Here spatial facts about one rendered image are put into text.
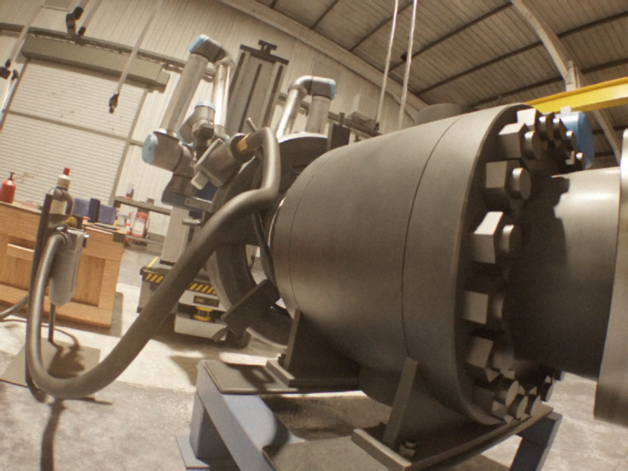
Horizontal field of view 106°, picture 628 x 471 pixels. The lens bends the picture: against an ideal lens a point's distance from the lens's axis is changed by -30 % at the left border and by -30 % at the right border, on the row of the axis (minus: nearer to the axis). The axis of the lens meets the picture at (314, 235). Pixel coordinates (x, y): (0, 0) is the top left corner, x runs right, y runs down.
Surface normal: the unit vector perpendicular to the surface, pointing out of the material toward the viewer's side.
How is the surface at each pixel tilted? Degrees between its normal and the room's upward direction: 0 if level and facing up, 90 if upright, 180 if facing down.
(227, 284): 90
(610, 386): 130
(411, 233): 91
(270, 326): 90
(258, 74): 90
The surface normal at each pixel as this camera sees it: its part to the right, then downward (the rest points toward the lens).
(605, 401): -0.72, 0.57
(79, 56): 0.42, 0.02
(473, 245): -0.83, 0.29
